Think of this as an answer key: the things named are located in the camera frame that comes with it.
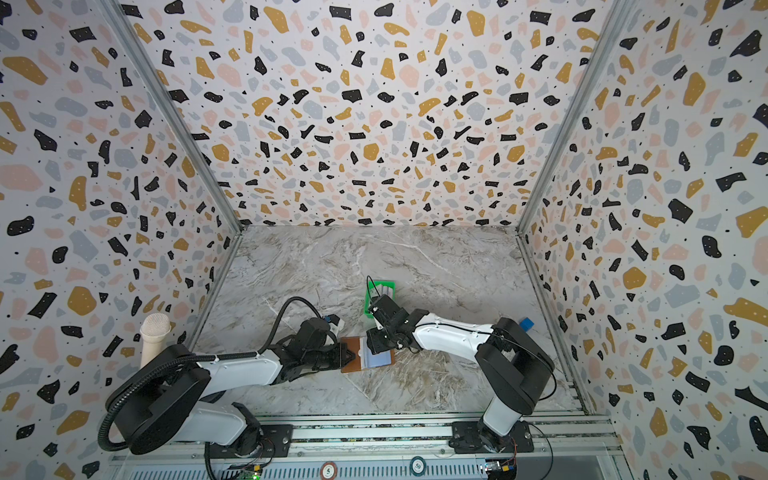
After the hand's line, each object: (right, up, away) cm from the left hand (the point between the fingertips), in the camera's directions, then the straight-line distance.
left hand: (362, 353), depth 85 cm
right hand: (+3, +4, 0) cm, 5 cm away
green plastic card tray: (+1, +18, +12) cm, 22 cm away
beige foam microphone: (-39, +13, -25) cm, 48 cm away
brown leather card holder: (0, -2, +2) cm, 3 cm away
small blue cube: (+50, +6, +8) cm, 51 cm away
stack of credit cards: (+4, +16, +15) cm, 22 cm away
